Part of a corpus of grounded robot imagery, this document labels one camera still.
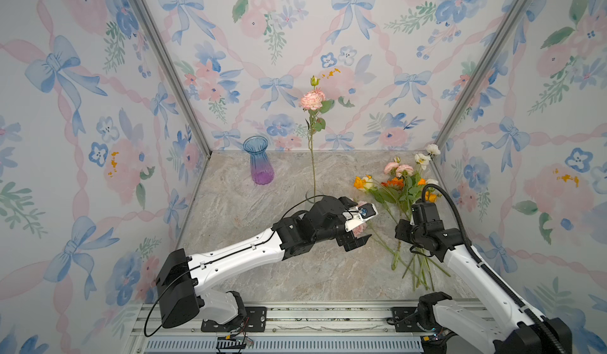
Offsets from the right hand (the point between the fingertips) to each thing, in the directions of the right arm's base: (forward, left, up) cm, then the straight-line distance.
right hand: (401, 228), depth 84 cm
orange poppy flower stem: (+19, -19, -8) cm, 28 cm away
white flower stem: (+32, -16, +1) cm, 36 cm away
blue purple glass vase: (+32, +55, -6) cm, 63 cm away
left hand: (-5, +17, +17) cm, 24 cm away
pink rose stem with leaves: (+30, -9, -4) cm, 31 cm away
